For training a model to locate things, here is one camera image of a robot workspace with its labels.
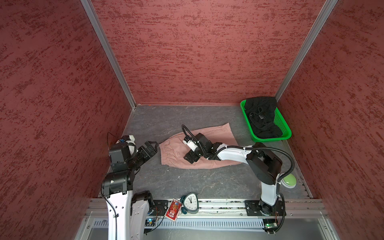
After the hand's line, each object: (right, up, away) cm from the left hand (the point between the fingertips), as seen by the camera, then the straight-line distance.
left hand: (152, 151), depth 71 cm
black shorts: (+69, +21, +39) cm, 82 cm away
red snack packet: (+10, -30, +2) cm, 31 cm away
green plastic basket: (+82, +7, +26) cm, 86 cm away
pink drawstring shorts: (+7, -4, +21) cm, 22 cm away
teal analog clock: (+18, -27, +2) cm, 32 cm away
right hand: (+17, -7, +19) cm, 26 cm away
